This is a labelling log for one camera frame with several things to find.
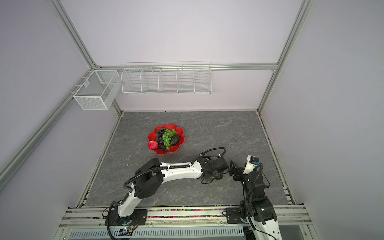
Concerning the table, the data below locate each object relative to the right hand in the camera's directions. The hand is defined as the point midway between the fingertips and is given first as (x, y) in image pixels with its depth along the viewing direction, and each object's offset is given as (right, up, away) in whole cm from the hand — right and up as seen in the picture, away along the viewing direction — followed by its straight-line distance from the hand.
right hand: (239, 164), depth 77 cm
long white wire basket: (-43, +52, +22) cm, 71 cm away
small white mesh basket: (-87, +43, +19) cm, 99 cm away
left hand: (-10, -8, +8) cm, 15 cm away
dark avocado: (-37, +10, +20) cm, 43 cm away
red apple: (-50, +8, +14) cm, 52 cm away
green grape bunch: (-42, +13, +19) cm, 48 cm away
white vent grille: (-12, -31, -7) cm, 34 cm away
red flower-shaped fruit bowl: (-53, +13, +25) cm, 60 cm away
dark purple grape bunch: (-46, +10, +20) cm, 51 cm away
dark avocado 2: (-10, -8, +5) cm, 14 cm away
